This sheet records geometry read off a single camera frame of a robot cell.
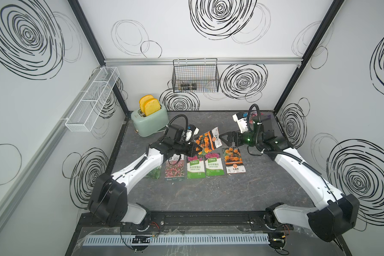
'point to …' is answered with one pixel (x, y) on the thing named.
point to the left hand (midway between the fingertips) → (201, 149)
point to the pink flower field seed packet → (175, 168)
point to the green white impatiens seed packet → (196, 167)
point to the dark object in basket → (186, 86)
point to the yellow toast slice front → (152, 106)
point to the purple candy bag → (269, 116)
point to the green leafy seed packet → (156, 174)
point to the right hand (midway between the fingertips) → (228, 134)
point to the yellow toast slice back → (142, 102)
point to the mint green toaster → (145, 126)
